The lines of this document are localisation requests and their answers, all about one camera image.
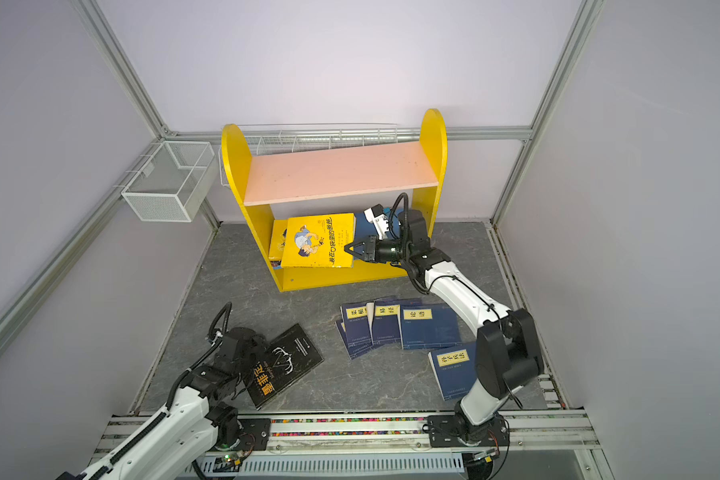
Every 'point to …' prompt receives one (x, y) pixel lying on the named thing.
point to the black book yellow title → (286, 359)
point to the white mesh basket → (175, 183)
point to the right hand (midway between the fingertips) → (345, 251)
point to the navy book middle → (385, 318)
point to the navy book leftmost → (354, 328)
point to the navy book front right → (454, 368)
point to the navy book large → (425, 325)
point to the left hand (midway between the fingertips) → (264, 344)
